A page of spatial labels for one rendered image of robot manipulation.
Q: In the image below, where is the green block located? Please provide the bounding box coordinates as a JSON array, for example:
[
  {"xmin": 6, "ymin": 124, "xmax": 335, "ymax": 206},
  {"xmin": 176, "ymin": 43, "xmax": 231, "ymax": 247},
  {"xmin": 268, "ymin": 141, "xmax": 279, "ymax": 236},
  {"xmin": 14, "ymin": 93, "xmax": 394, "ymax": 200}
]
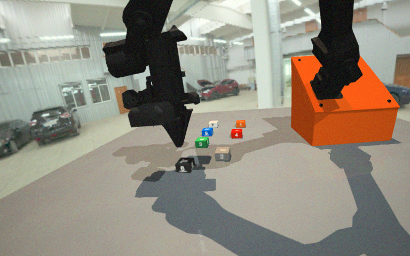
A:
[{"xmin": 195, "ymin": 137, "xmax": 209, "ymax": 148}]

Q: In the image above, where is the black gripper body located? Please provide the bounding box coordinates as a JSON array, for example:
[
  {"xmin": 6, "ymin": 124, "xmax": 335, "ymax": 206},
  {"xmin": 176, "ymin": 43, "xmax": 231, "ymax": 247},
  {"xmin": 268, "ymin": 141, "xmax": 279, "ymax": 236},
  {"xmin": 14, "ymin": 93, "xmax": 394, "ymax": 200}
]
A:
[{"xmin": 128, "ymin": 65, "xmax": 200, "ymax": 127}]

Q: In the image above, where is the blue block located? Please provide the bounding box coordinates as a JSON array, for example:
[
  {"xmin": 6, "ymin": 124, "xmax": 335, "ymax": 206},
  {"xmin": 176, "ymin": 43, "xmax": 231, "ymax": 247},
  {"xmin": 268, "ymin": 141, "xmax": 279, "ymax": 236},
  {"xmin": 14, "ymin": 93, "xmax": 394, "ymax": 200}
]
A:
[{"xmin": 202, "ymin": 127, "xmax": 213, "ymax": 136}]

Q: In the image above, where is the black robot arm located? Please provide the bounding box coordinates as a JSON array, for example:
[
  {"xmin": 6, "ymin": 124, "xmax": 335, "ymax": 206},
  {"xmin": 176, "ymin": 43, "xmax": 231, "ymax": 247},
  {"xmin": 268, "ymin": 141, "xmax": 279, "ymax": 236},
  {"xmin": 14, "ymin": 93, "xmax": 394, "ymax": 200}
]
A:
[{"xmin": 102, "ymin": 0, "xmax": 363, "ymax": 110}]

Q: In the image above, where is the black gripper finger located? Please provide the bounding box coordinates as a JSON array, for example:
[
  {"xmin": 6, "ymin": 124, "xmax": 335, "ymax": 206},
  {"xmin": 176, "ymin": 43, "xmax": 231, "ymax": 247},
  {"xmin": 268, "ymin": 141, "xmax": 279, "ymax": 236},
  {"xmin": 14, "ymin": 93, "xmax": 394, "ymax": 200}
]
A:
[
  {"xmin": 180, "ymin": 108, "xmax": 193, "ymax": 145},
  {"xmin": 162, "ymin": 114, "xmax": 186, "ymax": 148}
]

